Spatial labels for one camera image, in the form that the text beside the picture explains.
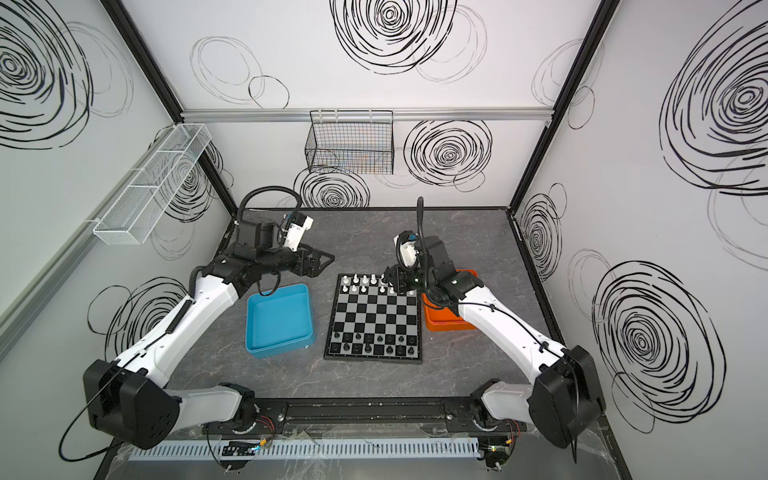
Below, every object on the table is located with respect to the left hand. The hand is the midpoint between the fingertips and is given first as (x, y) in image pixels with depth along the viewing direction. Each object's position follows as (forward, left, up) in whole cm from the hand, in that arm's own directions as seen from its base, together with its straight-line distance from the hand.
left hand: (324, 252), depth 77 cm
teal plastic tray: (-11, +15, -21) cm, 28 cm away
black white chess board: (-9, -12, -23) cm, 27 cm away
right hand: (-4, -16, -4) cm, 17 cm away
